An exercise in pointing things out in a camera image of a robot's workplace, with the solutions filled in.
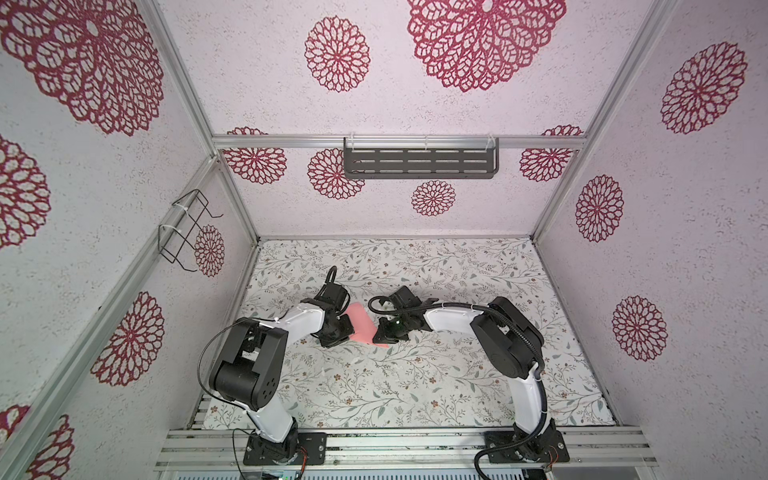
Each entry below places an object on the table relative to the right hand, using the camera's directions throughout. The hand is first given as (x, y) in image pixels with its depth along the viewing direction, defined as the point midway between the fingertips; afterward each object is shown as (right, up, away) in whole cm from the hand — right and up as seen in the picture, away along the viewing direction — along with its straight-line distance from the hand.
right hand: (372, 336), depth 92 cm
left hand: (-8, -2, +1) cm, 8 cm away
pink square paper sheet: (-2, +2, 0) cm, 3 cm away
